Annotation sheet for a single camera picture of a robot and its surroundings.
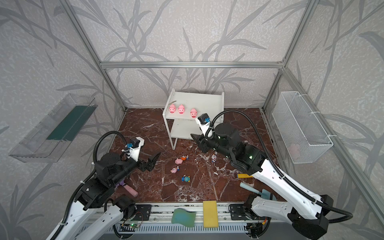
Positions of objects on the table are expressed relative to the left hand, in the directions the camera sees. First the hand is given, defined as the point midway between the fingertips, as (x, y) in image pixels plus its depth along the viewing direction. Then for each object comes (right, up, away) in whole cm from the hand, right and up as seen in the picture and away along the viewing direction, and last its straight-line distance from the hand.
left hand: (154, 144), depth 67 cm
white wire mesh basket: (+64, +4, -5) cm, 64 cm away
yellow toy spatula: (+45, -20, +16) cm, 52 cm away
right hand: (+19, +9, -4) cm, 22 cm away
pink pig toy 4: (+7, -14, +22) cm, 27 cm away
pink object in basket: (+67, -4, +6) cm, 68 cm away
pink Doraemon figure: (+5, -18, +20) cm, 27 cm away
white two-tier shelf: (+10, +7, +24) cm, 27 cm away
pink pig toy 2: (+11, +16, +5) cm, 21 cm away
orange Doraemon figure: (+10, -12, +24) cm, 29 cm away
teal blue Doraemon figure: (+12, -22, +16) cm, 30 cm away
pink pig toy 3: (+17, +14, +3) cm, 23 cm away
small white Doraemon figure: (+29, -12, +24) cm, 40 cm away
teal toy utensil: (+55, -28, +12) cm, 62 cm away
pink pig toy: (+7, +17, +5) cm, 19 cm away
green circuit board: (-11, -39, +3) cm, 41 cm away
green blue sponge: (+11, -36, +5) cm, 38 cm away
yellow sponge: (+25, -35, +6) cm, 44 cm away
